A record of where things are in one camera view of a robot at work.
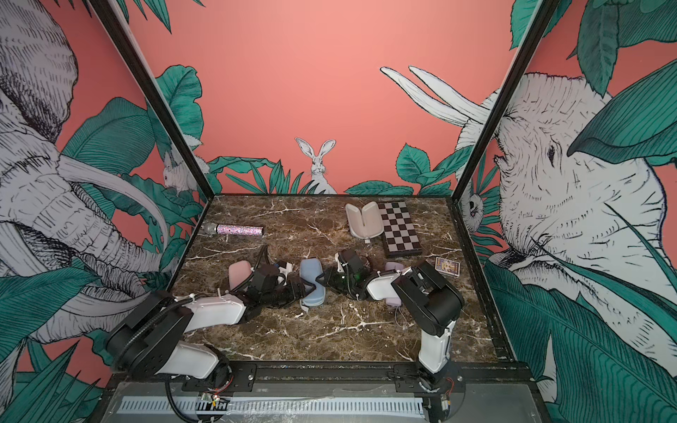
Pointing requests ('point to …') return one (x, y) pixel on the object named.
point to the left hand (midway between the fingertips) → (312, 288)
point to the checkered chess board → (401, 238)
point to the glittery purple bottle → (211, 229)
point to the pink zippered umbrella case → (238, 271)
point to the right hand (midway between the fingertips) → (315, 279)
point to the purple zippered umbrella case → (368, 227)
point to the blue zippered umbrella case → (309, 270)
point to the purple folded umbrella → (389, 266)
